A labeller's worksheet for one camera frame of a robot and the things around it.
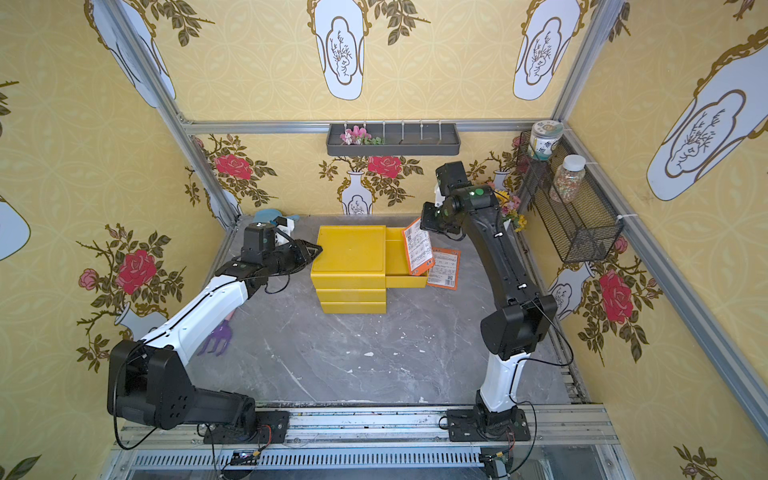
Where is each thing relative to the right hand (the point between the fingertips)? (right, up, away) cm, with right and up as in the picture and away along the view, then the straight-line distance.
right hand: (438, 219), depth 82 cm
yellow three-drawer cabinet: (-24, -14, -2) cm, 28 cm away
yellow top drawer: (-11, -14, +9) cm, 20 cm away
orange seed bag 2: (+6, -17, +21) cm, 28 cm away
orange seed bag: (-5, -8, +1) cm, 9 cm away
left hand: (-36, -8, +3) cm, 37 cm away
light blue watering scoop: (-62, +5, +39) cm, 74 cm away
